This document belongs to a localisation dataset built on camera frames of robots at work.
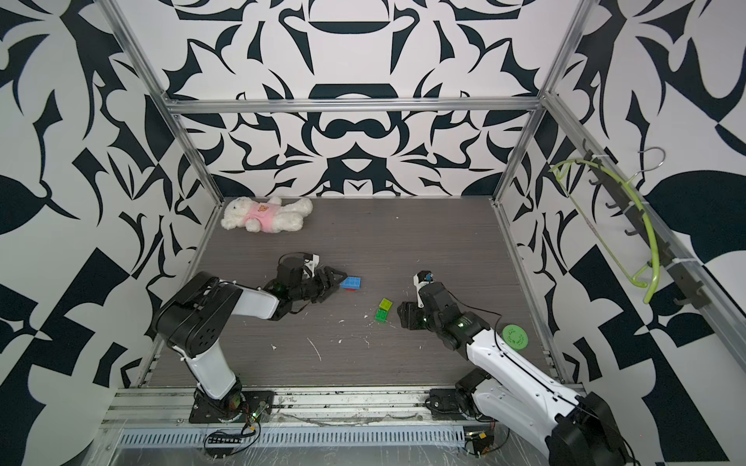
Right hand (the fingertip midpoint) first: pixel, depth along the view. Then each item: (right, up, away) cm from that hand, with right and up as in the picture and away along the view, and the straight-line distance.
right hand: (405, 305), depth 83 cm
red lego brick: (-16, +2, +12) cm, 20 cm away
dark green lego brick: (-7, -5, +5) cm, 10 cm away
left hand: (-18, +7, +9) cm, 22 cm away
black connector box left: (-46, -31, -11) cm, 56 cm away
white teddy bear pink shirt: (-44, +26, +19) cm, 54 cm away
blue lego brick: (-16, +5, +11) cm, 20 cm away
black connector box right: (+17, -30, -13) cm, 36 cm away
